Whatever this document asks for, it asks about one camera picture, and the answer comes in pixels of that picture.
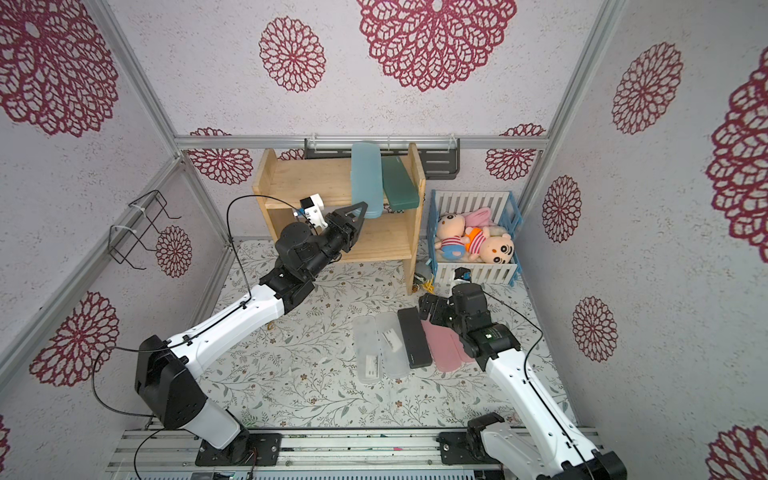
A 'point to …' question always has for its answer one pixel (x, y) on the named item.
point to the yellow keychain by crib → (429, 286)
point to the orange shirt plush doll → (482, 247)
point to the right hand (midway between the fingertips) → (440, 306)
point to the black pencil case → (415, 341)
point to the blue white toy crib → (504, 211)
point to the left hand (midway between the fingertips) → (369, 206)
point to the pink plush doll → (451, 229)
